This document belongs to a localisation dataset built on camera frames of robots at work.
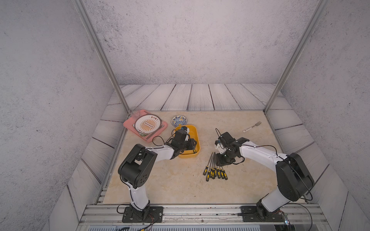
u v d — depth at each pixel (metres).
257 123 1.12
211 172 0.87
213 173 0.85
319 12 0.72
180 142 0.75
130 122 1.12
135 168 0.49
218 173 0.87
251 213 0.74
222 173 0.86
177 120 1.12
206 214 0.74
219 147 0.80
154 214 0.74
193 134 1.05
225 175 0.85
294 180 0.44
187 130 0.89
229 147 0.65
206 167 0.89
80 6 0.70
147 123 1.11
